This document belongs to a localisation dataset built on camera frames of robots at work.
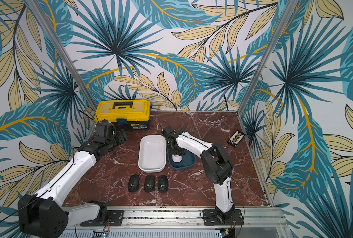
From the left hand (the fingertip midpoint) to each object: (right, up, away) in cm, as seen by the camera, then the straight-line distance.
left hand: (123, 138), depth 82 cm
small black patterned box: (+71, -2, +21) cm, 74 cm away
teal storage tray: (+37, -15, +9) cm, 41 cm away
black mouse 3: (+22, -26, +2) cm, 34 cm away
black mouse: (+5, -26, +2) cm, 26 cm away
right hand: (+29, -10, +11) cm, 32 cm away
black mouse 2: (+15, -26, +1) cm, 29 cm away
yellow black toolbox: (-3, +14, +13) cm, 19 cm away
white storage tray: (+14, -11, +14) cm, 22 cm away
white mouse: (+30, -13, +7) cm, 33 cm away
